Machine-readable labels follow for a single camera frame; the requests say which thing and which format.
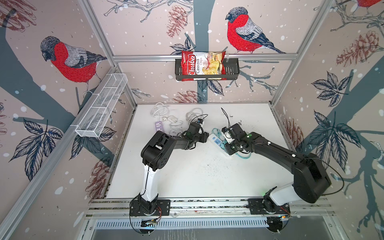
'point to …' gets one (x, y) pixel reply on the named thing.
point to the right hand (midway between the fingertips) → (226, 149)
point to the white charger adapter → (172, 119)
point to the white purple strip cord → (159, 110)
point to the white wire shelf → (98, 112)
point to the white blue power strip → (215, 139)
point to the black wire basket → (232, 73)
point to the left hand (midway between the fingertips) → (205, 134)
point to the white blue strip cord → (193, 114)
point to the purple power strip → (159, 126)
